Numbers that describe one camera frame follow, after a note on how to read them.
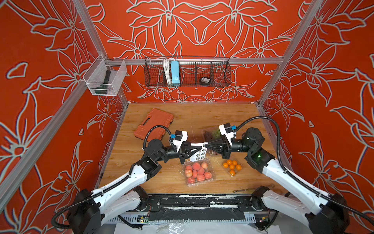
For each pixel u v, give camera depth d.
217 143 0.60
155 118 1.04
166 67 0.88
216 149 0.60
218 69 1.00
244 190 0.77
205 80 0.96
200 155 0.64
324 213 0.37
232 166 0.83
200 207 0.73
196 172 0.80
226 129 0.54
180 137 0.53
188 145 0.60
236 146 0.58
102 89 0.78
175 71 0.90
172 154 0.58
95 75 0.79
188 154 0.60
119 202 0.54
